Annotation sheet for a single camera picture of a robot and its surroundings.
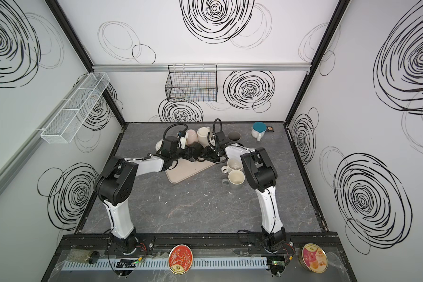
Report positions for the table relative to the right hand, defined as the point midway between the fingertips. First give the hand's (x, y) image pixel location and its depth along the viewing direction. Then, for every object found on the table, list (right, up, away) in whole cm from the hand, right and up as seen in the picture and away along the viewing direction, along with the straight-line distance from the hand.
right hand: (199, 157), depth 100 cm
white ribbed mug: (-23, +7, -1) cm, 24 cm away
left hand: (-3, +6, -1) cm, 7 cm away
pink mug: (-4, +12, 0) cm, 12 cm away
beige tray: (-7, -7, -3) cm, 10 cm away
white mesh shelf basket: (-54, +16, -27) cm, 62 cm away
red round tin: (-4, -37, -32) cm, 49 cm away
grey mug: (+20, -11, -9) cm, 25 cm away
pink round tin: (+48, -36, -32) cm, 68 cm away
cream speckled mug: (+19, -4, -6) cm, 20 cm away
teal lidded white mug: (+36, +16, +9) cm, 41 cm away
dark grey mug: (+20, +12, -2) cm, 23 cm away
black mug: (-1, +3, -1) cm, 4 cm away
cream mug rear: (+2, +12, +5) cm, 13 cm away
